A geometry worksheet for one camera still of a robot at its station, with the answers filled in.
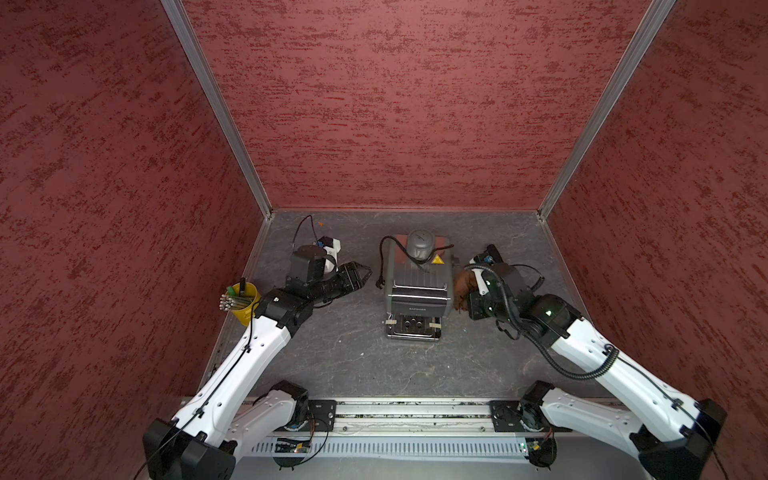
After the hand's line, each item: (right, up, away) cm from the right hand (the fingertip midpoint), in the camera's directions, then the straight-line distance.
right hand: (467, 301), depth 76 cm
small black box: (+17, +11, +28) cm, 34 cm away
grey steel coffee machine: (-13, +5, -8) cm, 16 cm away
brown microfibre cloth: (-2, +5, -5) cm, 7 cm away
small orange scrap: (-49, +22, +42) cm, 68 cm away
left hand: (-27, +6, -2) cm, 27 cm away
